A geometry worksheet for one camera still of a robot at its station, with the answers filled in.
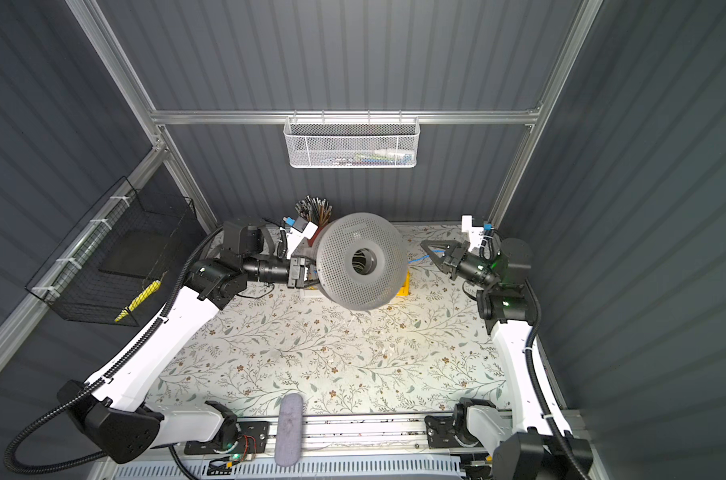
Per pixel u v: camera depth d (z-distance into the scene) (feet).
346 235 1.87
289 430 2.36
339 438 2.47
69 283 2.06
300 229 1.95
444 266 1.94
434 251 2.11
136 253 2.26
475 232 2.09
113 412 1.24
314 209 3.49
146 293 2.30
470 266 1.97
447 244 2.07
